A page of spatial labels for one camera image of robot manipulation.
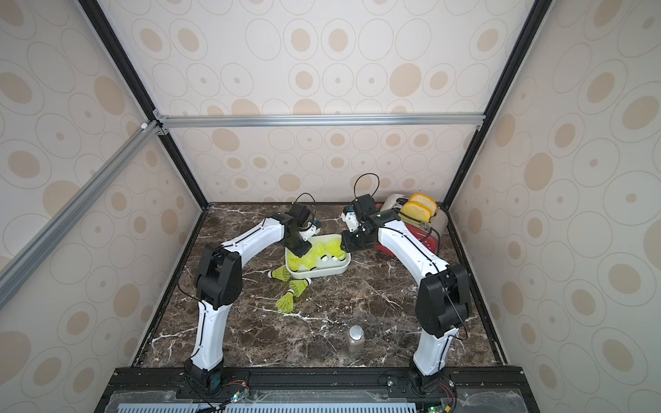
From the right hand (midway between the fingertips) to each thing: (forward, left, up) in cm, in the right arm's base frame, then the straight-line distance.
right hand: (341, 248), depth 87 cm
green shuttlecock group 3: (-1, +17, -7) cm, 19 cm away
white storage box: (+6, +6, -12) cm, 15 cm away
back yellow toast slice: (+17, -29, +7) cm, 35 cm away
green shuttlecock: (+7, +10, -10) cm, 16 cm away
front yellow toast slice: (+12, -25, +7) cm, 29 cm away
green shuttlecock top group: (-5, +22, -10) cm, 24 cm away
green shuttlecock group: (-9, +15, -11) cm, 20 cm away
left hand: (+6, +13, -8) cm, 17 cm away
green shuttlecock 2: (+8, +3, -10) cm, 13 cm away
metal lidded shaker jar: (-28, -5, -5) cm, 29 cm away
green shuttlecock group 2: (-14, +19, -14) cm, 28 cm away
